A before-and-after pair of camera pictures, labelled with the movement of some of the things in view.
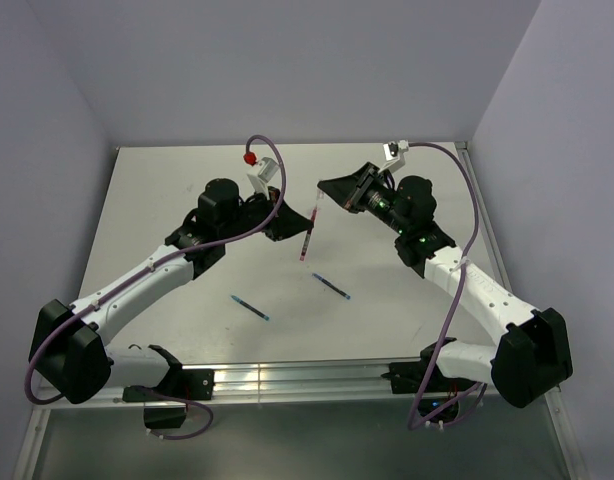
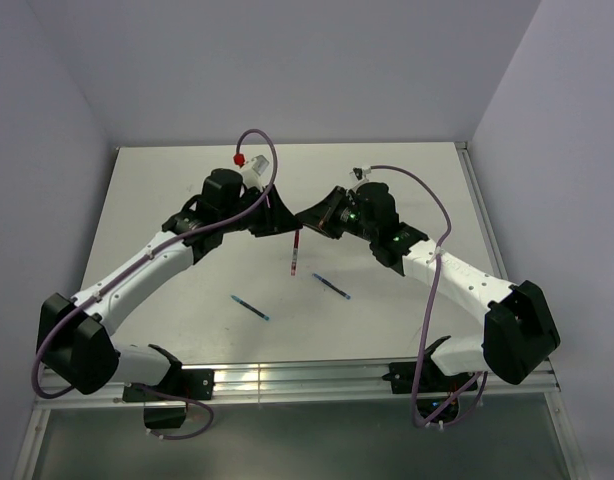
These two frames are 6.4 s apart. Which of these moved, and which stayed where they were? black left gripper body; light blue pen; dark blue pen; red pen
Moved: red pen
Stayed: black left gripper body; light blue pen; dark blue pen
